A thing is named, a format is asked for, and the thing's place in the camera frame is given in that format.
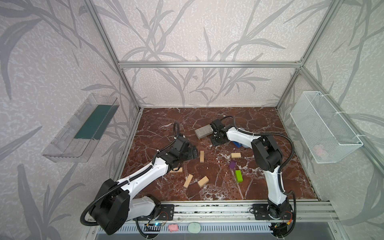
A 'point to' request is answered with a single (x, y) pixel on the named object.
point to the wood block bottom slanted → (188, 181)
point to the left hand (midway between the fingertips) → (193, 147)
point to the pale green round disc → (194, 227)
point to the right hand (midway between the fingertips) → (215, 137)
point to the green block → (239, 176)
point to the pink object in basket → (320, 151)
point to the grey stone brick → (204, 131)
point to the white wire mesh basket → (328, 138)
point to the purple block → (232, 164)
